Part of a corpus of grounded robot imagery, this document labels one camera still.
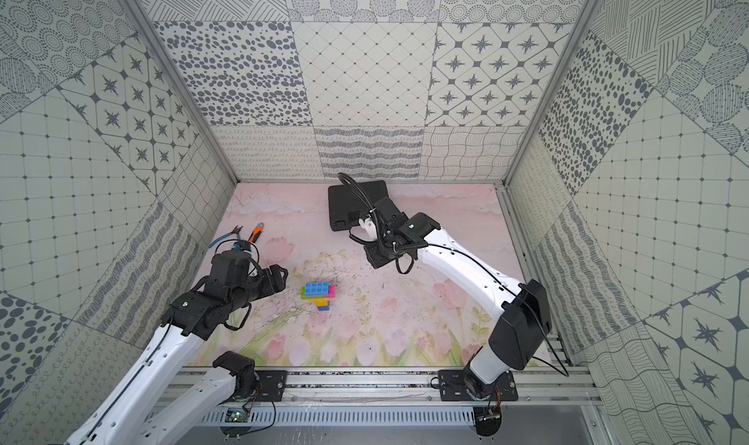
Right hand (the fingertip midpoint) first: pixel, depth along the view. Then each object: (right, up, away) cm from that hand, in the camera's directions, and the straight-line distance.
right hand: (376, 258), depth 78 cm
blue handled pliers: (-52, +6, +26) cm, 59 cm away
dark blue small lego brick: (-16, -17, +9) cm, 25 cm away
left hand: (-25, -4, -3) cm, 25 cm away
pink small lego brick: (-12, -9, +1) cm, 15 cm away
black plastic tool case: (-12, +13, +26) cm, 31 cm away
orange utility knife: (-45, +5, +26) cm, 52 cm away
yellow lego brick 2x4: (-16, -14, +8) cm, 23 cm away
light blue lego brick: (-16, -8, 0) cm, 18 cm away
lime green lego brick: (-20, -11, +1) cm, 22 cm away
